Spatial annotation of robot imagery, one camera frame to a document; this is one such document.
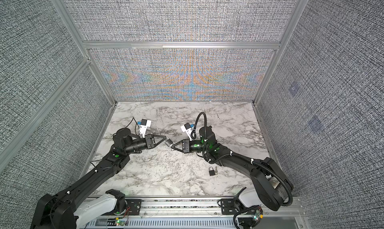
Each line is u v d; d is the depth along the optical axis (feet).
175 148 2.39
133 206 2.41
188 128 2.35
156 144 2.26
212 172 2.76
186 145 2.22
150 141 2.17
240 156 1.72
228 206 2.39
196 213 2.41
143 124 2.28
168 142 2.39
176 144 2.37
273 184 1.43
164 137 2.40
